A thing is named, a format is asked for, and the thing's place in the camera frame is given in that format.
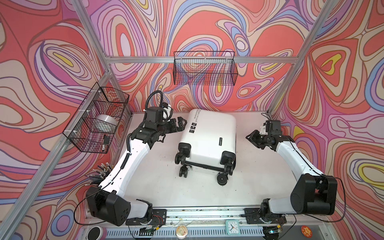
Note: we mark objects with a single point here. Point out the small teal clock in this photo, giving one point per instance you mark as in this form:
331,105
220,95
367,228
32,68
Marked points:
232,227

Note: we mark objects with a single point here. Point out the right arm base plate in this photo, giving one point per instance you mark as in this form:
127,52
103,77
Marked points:
256,216

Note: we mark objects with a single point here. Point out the round beige badge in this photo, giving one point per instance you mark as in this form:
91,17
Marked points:
181,232

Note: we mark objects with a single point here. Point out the black suitcase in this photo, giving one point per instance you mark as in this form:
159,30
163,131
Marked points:
208,143

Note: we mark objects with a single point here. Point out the small black device in basket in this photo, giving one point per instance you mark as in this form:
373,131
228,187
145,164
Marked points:
106,140

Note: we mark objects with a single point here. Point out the black wire basket back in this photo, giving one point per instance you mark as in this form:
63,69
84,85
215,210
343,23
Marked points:
205,68

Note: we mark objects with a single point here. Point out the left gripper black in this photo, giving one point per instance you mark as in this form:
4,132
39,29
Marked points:
180,127

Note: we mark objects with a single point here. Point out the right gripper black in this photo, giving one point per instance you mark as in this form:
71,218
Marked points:
252,136

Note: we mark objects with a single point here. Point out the black round speaker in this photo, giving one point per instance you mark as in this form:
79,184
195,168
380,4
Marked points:
97,233

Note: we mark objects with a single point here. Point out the black wire basket left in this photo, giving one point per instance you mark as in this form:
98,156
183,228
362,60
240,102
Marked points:
82,132

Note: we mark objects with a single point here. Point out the black wire basket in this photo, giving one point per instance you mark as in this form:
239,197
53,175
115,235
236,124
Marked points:
205,68
82,132

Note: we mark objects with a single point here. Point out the round orange sticker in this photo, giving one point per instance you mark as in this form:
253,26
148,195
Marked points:
306,231

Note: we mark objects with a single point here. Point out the red pen cup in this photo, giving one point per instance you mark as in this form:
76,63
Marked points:
99,174

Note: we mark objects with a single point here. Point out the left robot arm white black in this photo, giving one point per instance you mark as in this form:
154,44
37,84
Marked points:
106,202

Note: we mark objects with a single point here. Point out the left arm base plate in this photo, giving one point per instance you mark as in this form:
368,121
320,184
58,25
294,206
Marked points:
156,218

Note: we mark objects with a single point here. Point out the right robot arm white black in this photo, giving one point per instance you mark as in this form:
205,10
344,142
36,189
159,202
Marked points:
314,194

